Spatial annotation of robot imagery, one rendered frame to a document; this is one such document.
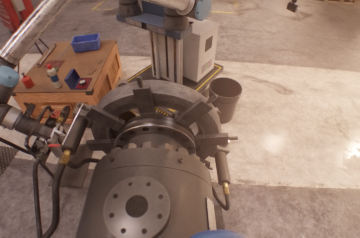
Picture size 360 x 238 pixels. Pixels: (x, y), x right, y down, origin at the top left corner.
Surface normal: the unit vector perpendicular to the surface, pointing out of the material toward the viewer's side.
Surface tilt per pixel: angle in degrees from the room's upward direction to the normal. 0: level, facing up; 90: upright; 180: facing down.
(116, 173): 21
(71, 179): 0
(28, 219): 0
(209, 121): 90
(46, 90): 0
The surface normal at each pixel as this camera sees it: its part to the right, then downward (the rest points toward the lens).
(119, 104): 0.01, 0.68
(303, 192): 0.00, -0.73
